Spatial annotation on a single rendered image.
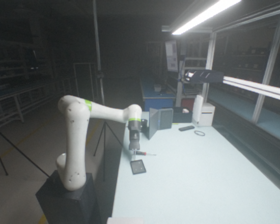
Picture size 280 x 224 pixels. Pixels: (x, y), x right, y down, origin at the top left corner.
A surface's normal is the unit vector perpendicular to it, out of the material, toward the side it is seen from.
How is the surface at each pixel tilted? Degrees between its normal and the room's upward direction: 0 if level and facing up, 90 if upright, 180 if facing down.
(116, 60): 90
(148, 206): 0
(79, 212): 90
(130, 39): 90
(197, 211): 0
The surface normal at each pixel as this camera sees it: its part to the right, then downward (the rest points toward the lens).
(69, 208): -0.07, 0.36
